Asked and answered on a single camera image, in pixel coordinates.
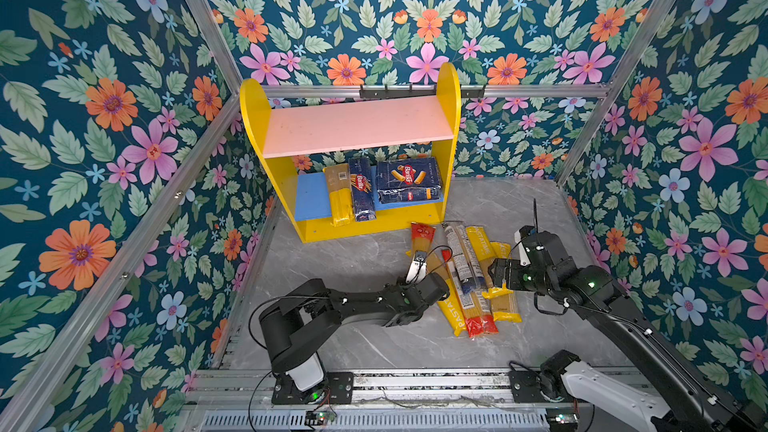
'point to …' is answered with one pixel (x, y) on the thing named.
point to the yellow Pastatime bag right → (501, 297)
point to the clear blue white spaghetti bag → (461, 261)
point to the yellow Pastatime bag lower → (452, 312)
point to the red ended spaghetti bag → (476, 303)
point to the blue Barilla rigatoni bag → (408, 180)
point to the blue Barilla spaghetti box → (362, 184)
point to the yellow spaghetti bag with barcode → (341, 208)
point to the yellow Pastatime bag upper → (486, 252)
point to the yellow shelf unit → (310, 212)
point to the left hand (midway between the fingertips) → (424, 276)
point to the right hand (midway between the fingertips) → (503, 269)
